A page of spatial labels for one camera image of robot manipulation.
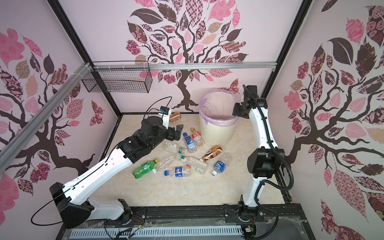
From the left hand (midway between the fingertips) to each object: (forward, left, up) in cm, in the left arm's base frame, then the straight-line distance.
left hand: (174, 125), depth 71 cm
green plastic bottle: (-10, +20, -27) cm, 35 cm away
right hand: (+16, -36, -5) cm, 40 cm away
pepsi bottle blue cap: (-13, 0, -26) cm, 29 cm away
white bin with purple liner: (+6, -22, -3) cm, 23 cm away
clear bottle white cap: (-6, +10, -31) cm, 33 cm away
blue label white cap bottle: (-9, -25, -26) cm, 37 cm away
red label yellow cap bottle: (+14, -12, -30) cm, 35 cm away
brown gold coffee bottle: (0, -22, -27) cm, 34 cm away
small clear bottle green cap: (+4, +4, -27) cm, 28 cm away
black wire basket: (+42, +52, -2) cm, 67 cm away
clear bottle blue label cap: (+4, -8, -28) cm, 29 cm away
